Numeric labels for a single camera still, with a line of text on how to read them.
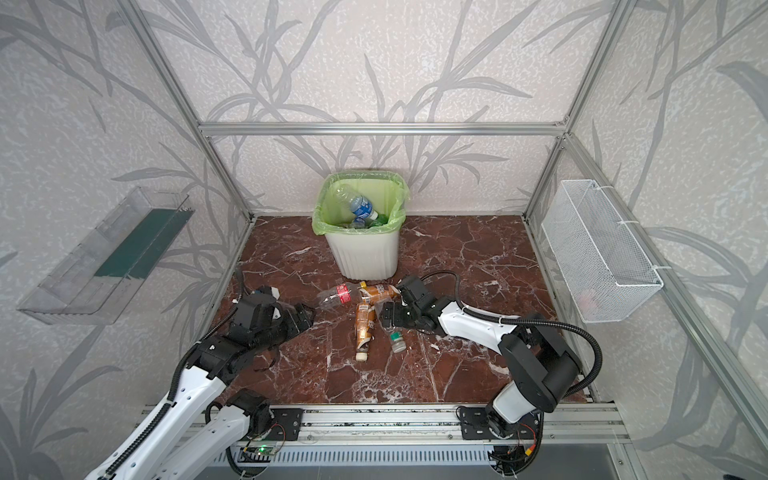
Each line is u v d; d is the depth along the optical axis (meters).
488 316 0.52
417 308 0.68
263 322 0.59
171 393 0.46
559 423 0.75
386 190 0.94
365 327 0.87
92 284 0.64
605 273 0.61
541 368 0.44
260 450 0.71
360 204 0.94
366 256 0.87
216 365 0.51
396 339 0.86
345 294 0.92
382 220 1.01
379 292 0.93
